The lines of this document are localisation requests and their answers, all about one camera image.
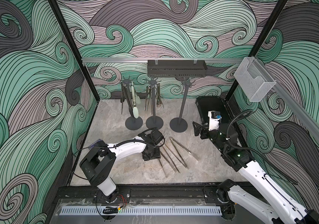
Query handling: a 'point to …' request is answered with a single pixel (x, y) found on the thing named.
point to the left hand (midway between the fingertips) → (157, 156)
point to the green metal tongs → (134, 98)
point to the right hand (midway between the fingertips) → (199, 121)
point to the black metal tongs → (129, 100)
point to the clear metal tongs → (159, 101)
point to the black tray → (206, 104)
